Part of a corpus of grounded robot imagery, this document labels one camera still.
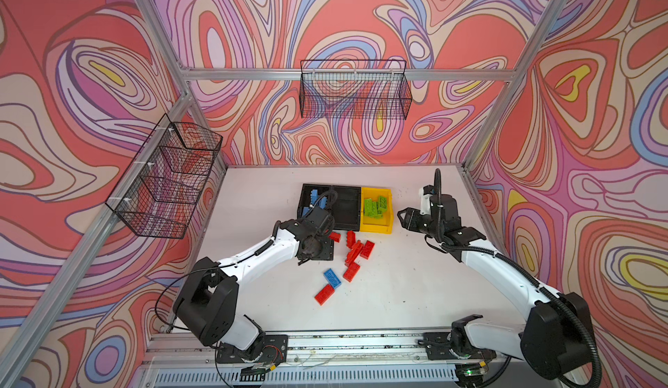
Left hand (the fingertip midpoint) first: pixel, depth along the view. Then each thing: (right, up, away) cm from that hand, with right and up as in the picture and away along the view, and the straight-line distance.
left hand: (329, 254), depth 85 cm
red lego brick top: (+13, -1, +8) cm, 16 cm away
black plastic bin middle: (+6, +13, +17) cm, 22 cm away
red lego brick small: (+8, +3, +9) cm, 12 cm away
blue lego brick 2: (-6, +19, +16) cm, 25 cm away
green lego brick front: (+20, +15, +14) cm, 29 cm away
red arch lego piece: (+8, 0, +2) cm, 8 cm away
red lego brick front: (-2, -13, -2) cm, 13 cm away
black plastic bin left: (-10, +19, +13) cm, 25 cm away
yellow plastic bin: (+18, +8, +12) cm, 22 cm away
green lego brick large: (+15, +14, +14) cm, 25 cm away
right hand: (+26, +11, 0) cm, 28 cm away
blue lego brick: (+1, -9, +2) cm, 9 cm away
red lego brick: (+7, -7, +3) cm, 10 cm away
